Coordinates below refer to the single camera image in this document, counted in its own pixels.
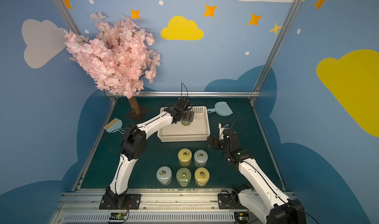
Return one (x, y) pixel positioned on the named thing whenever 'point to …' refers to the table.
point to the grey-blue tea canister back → (201, 157)
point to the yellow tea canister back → (184, 157)
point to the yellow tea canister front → (202, 176)
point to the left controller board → (118, 216)
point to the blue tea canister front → (164, 175)
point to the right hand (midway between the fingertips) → (217, 135)
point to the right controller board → (242, 217)
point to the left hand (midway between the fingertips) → (186, 111)
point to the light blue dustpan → (221, 108)
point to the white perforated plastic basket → (198, 130)
